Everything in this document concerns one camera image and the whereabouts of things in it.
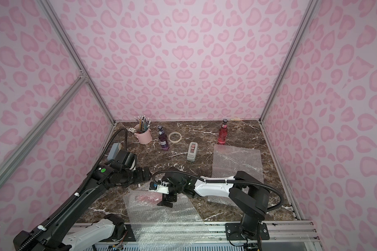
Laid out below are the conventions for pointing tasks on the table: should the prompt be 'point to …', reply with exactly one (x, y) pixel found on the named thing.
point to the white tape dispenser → (192, 151)
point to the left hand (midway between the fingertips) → (145, 176)
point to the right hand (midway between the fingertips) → (161, 192)
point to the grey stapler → (115, 148)
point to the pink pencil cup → (144, 137)
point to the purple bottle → (163, 139)
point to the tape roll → (174, 133)
